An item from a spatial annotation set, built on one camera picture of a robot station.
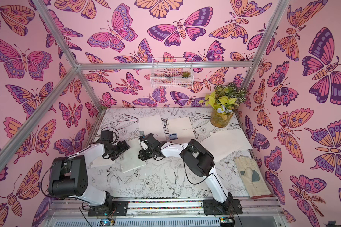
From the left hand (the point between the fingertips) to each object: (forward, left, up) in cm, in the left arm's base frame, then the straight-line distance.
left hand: (127, 148), depth 95 cm
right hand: (-4, -10, 0) cm, 10 cm away
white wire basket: (+47, -30, +24) cm, 60 cm away
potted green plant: (+21, -63, +23) cm, 71 cm away
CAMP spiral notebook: (+17, -36, -1) cm, 40 cm away
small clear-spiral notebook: (-8, -3, -2) cm, 8 cm away
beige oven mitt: (-18, -78, -1) cm, 80 cm away
